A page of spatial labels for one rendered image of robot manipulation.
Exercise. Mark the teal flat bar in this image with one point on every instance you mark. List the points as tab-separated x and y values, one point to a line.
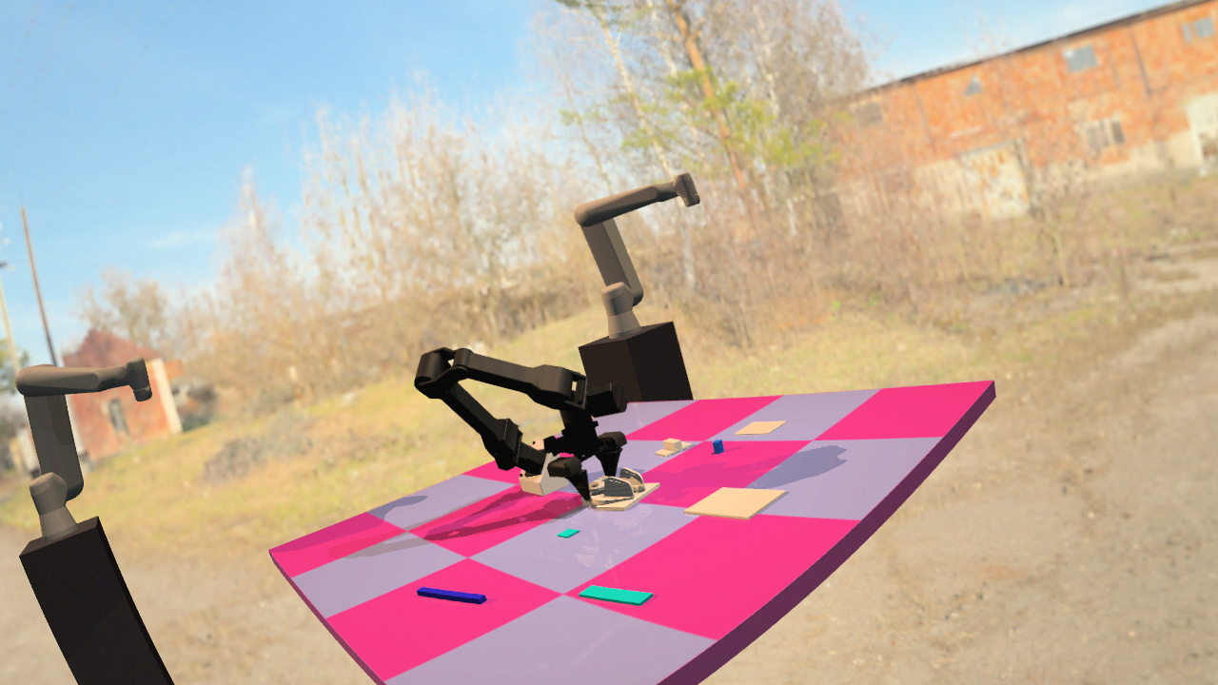
616	595

